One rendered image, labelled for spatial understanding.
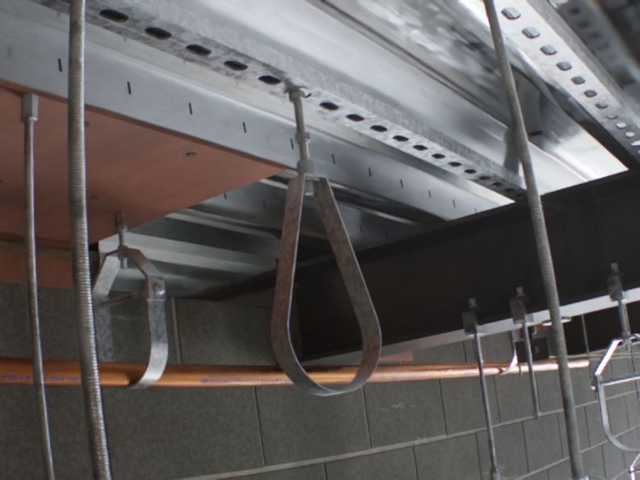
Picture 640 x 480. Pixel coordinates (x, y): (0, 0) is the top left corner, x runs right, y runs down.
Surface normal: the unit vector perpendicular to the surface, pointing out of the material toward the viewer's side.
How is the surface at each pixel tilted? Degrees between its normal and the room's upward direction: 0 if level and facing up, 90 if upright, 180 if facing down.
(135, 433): 90
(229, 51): 180
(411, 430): 90
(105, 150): 180
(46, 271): 90
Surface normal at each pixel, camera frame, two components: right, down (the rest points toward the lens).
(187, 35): 0.13, 0.96
